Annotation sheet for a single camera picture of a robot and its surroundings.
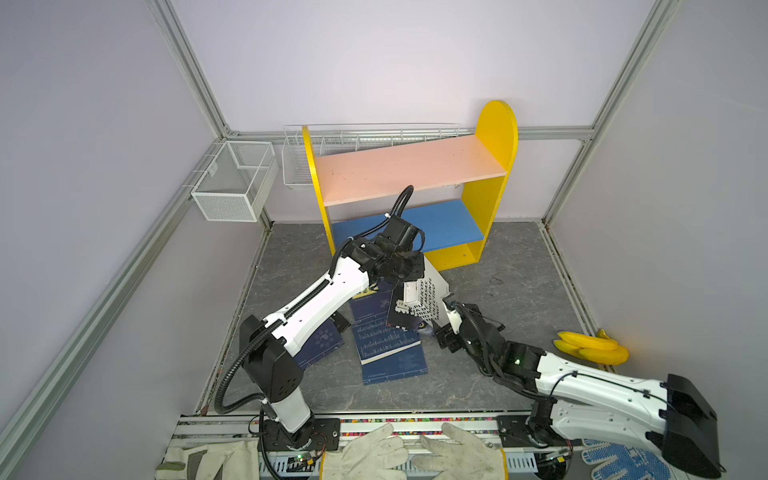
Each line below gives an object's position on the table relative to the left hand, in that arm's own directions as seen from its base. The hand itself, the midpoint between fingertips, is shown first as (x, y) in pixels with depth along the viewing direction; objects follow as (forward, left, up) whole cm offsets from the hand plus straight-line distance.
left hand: (423, 275), depth 76 cm
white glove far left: (-35, +46, -21) cm, 61 cm away
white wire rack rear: (+45, +25, +12) cm, 53 cm away
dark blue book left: (-6, +31, -22) cm, 38 cm away
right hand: (-7, -6, -8) cm, 13 cm away
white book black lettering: (-4, 0, -5) cm, 6 cm away
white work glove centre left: (-35, +14, -23) cm, 44 cm away
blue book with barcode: (-8, +13, -21) cm, 26 cm away
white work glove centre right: (-38, -7, -23) cm, 45 cm away
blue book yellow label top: (+5, +15, -24) cm, 28 cm away
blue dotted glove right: (-40, -45, -24) cm, 65 cm away
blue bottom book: (-14, +5, -23) cm, 28 cm away
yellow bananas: (-15, -49, -19) cm, 54 cm away
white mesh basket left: (+44, +59, -1) cm, 74 cm away
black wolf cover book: (-2, +4, -21) cm, 21 cm away
